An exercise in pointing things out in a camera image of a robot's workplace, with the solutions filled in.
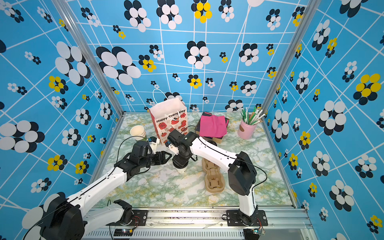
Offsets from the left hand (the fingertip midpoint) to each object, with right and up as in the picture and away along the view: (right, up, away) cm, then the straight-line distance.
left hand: (169, 155), depth 82 cm
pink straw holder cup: (+48, +13, +16) cm, 53 cm away
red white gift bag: (-1, +22, +3) cm, 22 cm away
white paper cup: (+6, -10, +4) cm, 12 cm away
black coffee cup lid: (+7, -4, -8) cm, 11 cm away
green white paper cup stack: (-22, +12, +12) cm, 28 cm away
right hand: (+7, -3, +1) cm, 8 cm away
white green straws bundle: (+51, +21, +11) cm, 57 cm away
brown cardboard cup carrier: (+26, -15, +1) cm, 30 cm away
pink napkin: (+27, +16, +23) cm, 39 cm away
